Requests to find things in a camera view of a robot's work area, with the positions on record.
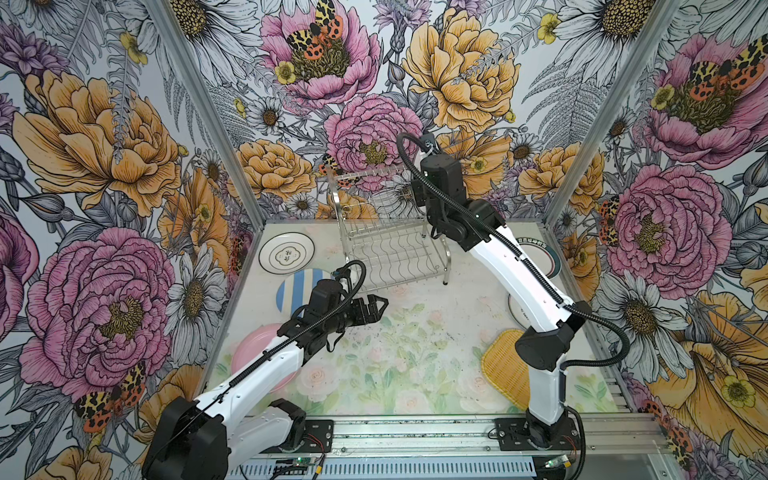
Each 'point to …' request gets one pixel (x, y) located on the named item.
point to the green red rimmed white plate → (542, 256)
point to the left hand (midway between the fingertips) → (374, 312)
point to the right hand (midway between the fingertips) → (433, 175)
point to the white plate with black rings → (286, 253)
